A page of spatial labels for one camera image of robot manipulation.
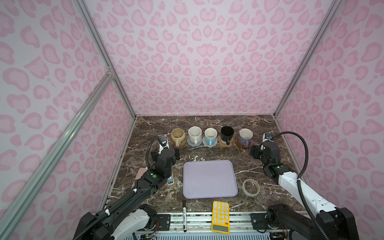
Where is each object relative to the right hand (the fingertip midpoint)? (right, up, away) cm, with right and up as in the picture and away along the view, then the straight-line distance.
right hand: (259, 144), depth 85 cm
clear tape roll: (-10, -24, -3) cm, 26 cm away
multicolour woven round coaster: (-28, -3, +16) cm, 32 cm away
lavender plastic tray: (-30, -21, +3) cm, 37 cm away
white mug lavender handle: (-3, +4, +17) cm, 18 cm away
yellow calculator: (-24, -35, -13) cm, 45 cm away
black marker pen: (-42, -34, -11) cm, 55 cm away
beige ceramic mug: (-49, +4, +18) cm, 52 cm away
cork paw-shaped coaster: (-17, -2, +15) cm, 23 cm away
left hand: (-51, +1, -5) cm, 52 cm away
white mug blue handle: (-27, +5, +15) cm, 31 cm away
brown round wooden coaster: (-7, -2, +16) cm, 18 cm away
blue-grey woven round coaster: (-40, -2, +17) cm, 43 cm away
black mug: (-17, +6, +11) cm, 21 cm away
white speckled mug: (-37, +5, +18) cm, 41 cm away
